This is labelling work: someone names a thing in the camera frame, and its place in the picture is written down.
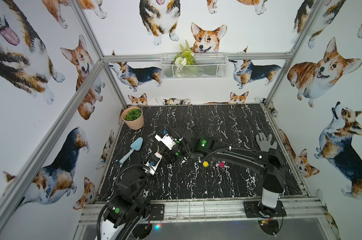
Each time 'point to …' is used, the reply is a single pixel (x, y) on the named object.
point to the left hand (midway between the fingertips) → (160, 153)
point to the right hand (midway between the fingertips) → (157, 157)
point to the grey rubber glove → (265, 144)
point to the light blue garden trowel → (136, 146)
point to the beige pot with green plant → (133, 117)
